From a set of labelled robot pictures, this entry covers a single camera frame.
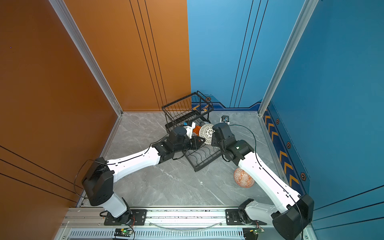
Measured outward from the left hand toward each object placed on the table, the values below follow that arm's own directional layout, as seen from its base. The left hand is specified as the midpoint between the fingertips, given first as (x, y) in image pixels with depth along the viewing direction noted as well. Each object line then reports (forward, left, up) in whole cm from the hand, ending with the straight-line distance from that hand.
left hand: (206, 139), depth 78 cm
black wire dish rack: (+38, +10, -17) cm, 43 cm away
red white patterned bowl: (-13, -22, -20) cm, 32 cm away
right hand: (+2, -5, +2) cm, 6 cm away
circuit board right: (-38, -22, -23) cm, 49 cm away
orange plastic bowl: (+2, +5, +5) cm, 8 cm away
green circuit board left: (-38, +39, -23) cm, 59 cm away
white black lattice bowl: (+5, 0, 0) cm, 5 cm away
